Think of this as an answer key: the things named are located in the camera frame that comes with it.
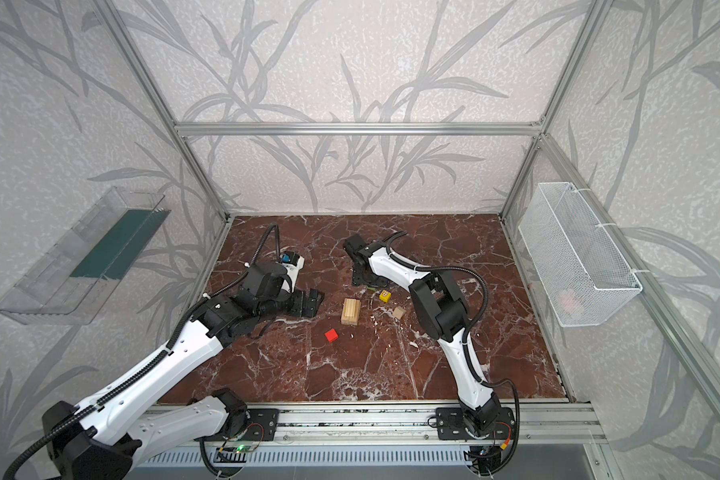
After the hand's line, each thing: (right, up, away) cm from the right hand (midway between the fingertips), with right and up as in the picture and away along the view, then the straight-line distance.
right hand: (369, 273), depth 100 cm
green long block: (+1, -5, -3) cm, 5 cm away
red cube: (-11, -17, -12) cm, 24 cm away
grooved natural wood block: (-5, -11, -10) cm, 16 cm away
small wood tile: (+10, -12, -7) cm, 17 cm away
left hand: (-13, 0, -24) cm, 28 cm away
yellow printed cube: (+6, -7, -4) cm, 10 cm away
